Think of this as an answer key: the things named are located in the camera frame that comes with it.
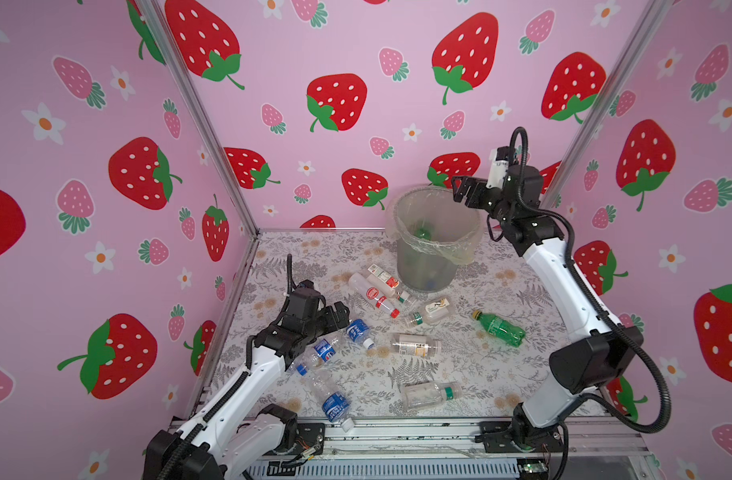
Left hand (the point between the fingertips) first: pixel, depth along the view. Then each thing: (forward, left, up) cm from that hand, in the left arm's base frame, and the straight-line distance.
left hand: (337, 312), depth 82 cm
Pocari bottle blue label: (-21, -1, -9) cm, 23 cm away
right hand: (+23, -33, +29) cm, 49 cm away
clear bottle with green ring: (-17, -26, -15) cm, 34 cm away
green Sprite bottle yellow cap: (+29, -27, +3) cm, 39 cm away
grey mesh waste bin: (+16, -25, -1) cm, 30 cm away
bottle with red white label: (+16, -14, -8) cm, 23 cm away
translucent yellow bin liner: (+38, -30, +3) cm, 48 cm away
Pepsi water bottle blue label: (-8, +5, -9) cm, 13 cm away
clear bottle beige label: (-5, -23, -10) cm, 25 cm away
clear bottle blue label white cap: (-1, -6, -9) cm, 11 cm away
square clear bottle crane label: (+6, -30, -9) cm, 32 cm away
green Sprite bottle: (+2, -47, -10) cm, 48 cm away
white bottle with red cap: (+14, -9, -10) cm, 19 cm away
